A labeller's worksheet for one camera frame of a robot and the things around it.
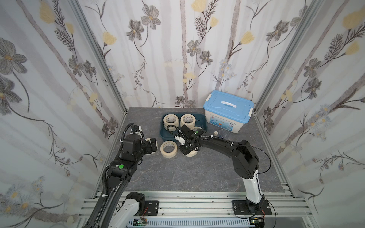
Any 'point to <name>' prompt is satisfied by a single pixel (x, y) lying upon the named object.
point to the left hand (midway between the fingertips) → (148, 139)
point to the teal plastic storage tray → (200, 121)
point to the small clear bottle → (216, 133)
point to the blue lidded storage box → (227, 111)
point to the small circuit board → (142, 222)
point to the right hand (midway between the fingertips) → (185, 145)
